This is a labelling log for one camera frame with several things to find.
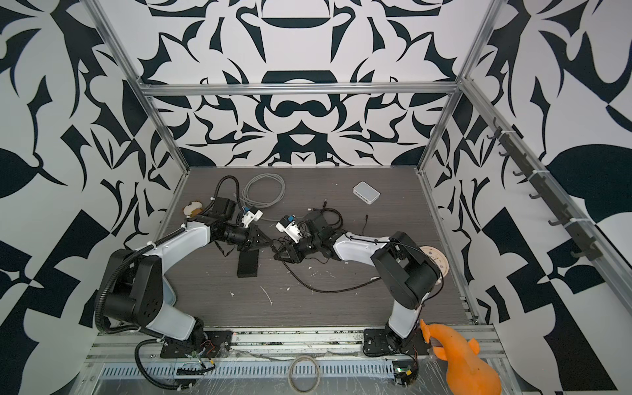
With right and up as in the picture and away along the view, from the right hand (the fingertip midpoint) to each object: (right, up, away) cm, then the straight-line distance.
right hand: (279, 254), depth 82 cm
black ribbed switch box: (-13, -6, +7) cm, 15 cm away
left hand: (-2, +4, +1) cm, 5 cm away
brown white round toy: (-38, +14, +20) cm, 45 cm away
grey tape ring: (+13, -30, -12) cm, 35 cm away
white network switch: (+34, +20, +27) cm, 48 cm away
